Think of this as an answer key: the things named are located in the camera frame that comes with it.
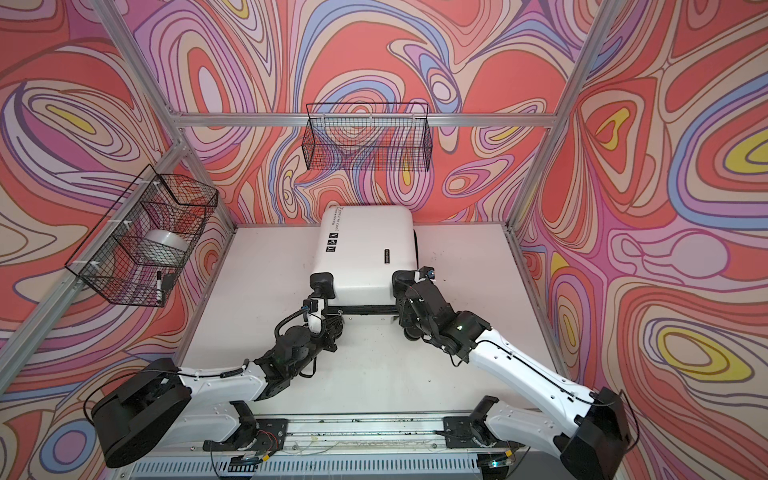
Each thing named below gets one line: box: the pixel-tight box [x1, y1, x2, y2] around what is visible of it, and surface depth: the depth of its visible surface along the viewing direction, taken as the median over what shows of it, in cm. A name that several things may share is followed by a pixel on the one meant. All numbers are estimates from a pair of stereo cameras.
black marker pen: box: [156, 270, 163, 303], surface depth 73 cm
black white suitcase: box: [310, 205, 420, 325], surface depth 86 cm
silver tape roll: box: [144, 229, 190, 253], surface depth 75 cm
